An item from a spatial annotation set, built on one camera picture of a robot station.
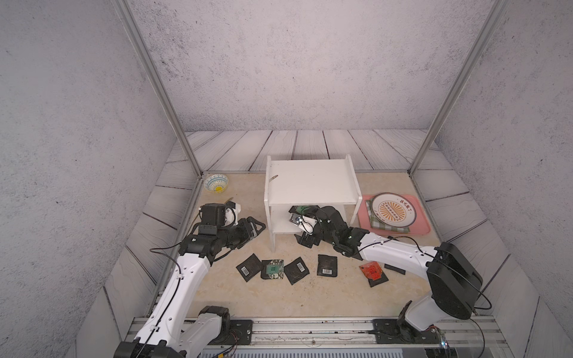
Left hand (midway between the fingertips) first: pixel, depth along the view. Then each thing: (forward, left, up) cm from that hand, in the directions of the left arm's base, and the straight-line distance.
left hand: (263, 229), depth 75 cm
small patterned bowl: (+39, +29, -19) cm, 52 cm away
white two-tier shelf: (+9, -15, +12) cm, 22 cm away
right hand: (+6, -14, -5) cm, 16 cm away
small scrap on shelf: (+12, -4, +12) cm, 18 cm away
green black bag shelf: (+10, -16, -3) cm, 19 cm away
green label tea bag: (-6, -2, -20) cm, 21 cm away
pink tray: (+12, -66, -20) cm, 70 cm away
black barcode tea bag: (-19, -33, +13) cm, 41 cm away
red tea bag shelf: (-7, -40, -20) cm, 45 cm away
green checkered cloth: (+12, -47, -18) cm, 52 cm away
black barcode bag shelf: (-4, +7, -21) cm, 23 cm away
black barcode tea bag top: (-6, -11, -21) cm, 24 cm away
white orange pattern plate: (+21, -57, -19) cm, 64 cm away
